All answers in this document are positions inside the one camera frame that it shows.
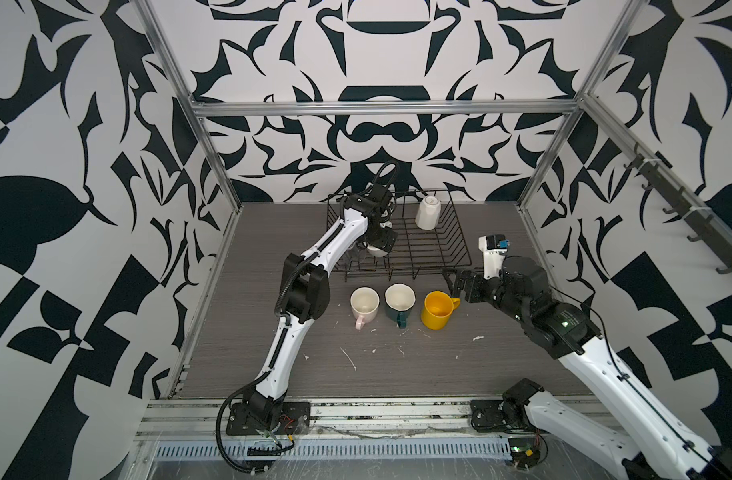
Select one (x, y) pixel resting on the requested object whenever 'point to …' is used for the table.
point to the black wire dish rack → (428, 237)
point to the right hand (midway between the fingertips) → (460, 269)
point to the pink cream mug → (364, 302)
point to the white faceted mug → (428, 213)
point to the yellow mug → (437, 308)
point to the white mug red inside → (374, 251)
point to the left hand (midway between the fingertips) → (381, 234)
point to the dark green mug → (399, 300)
